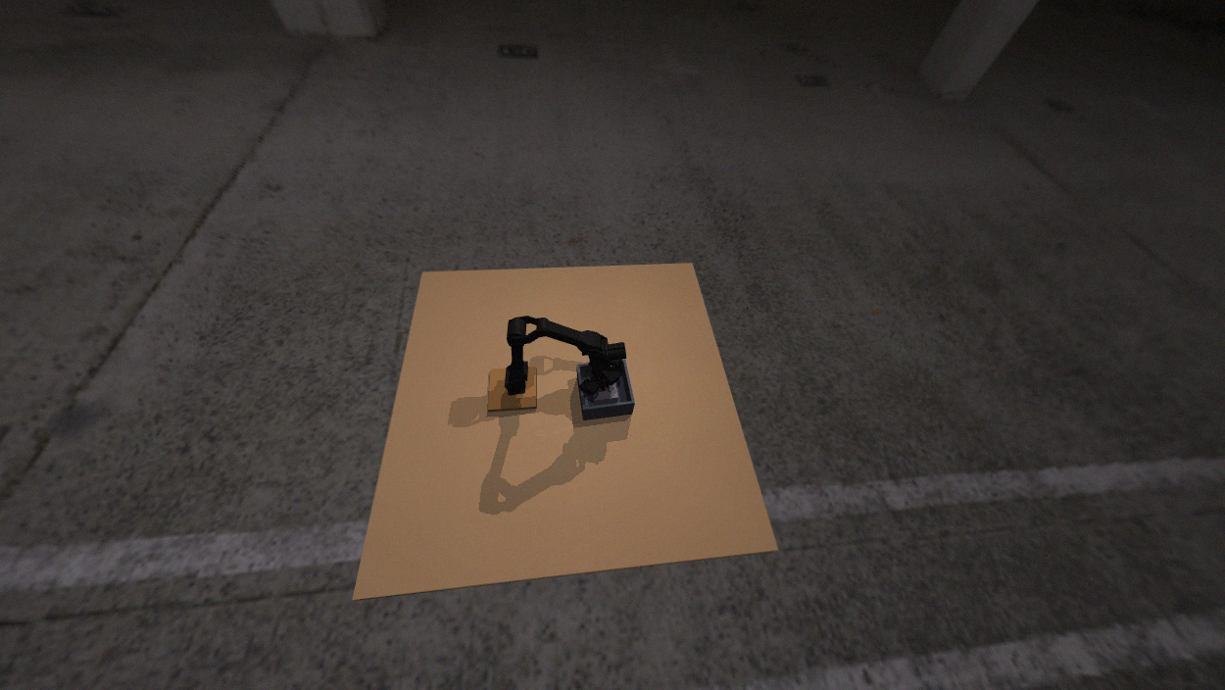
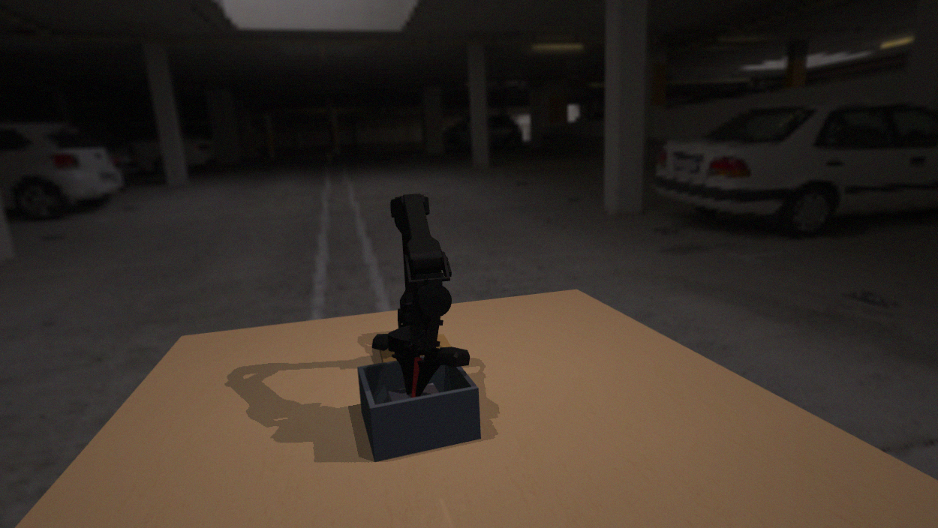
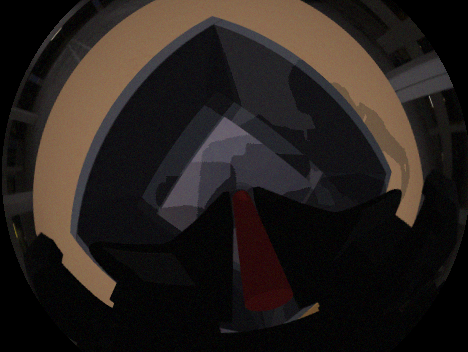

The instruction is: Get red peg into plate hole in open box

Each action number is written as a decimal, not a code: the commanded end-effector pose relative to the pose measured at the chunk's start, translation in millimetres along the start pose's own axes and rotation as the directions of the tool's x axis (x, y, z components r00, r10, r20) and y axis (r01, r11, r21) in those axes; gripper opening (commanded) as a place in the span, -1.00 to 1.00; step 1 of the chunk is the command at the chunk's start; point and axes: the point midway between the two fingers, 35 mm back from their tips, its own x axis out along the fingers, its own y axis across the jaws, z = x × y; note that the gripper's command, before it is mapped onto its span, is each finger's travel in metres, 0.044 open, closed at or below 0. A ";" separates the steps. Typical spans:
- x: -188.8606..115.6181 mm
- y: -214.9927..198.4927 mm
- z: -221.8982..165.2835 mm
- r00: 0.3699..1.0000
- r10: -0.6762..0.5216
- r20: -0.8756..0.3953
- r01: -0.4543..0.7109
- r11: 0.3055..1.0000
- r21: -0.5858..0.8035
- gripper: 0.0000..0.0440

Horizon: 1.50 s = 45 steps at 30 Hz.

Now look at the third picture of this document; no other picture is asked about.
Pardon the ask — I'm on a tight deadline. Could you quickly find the dark red peg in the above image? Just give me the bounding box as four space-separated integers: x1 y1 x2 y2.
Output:
233 191 294 312

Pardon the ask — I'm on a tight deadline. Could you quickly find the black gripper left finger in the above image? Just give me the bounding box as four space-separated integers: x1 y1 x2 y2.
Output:
89 191 234 325

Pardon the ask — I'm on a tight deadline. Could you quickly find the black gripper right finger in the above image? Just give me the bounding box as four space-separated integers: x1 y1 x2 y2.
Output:
254 187 403 310

